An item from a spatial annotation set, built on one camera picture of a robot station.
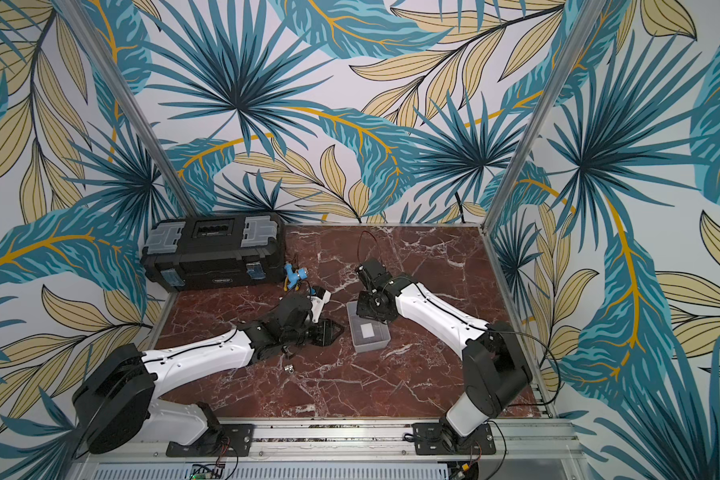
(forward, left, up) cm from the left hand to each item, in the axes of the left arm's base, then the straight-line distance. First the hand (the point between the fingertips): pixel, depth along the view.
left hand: (339, 333), depth 81 cm
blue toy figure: (+23, +17, -7) cm, 29 cm away
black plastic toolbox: (+24, +41, +5) cm, 47 cm away
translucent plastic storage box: (+5, -8, -10) cm, 13 cm away
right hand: (+7, -7, 0) cm, 10 cm away
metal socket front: (-7, +14, -9) cm, 18 cm away
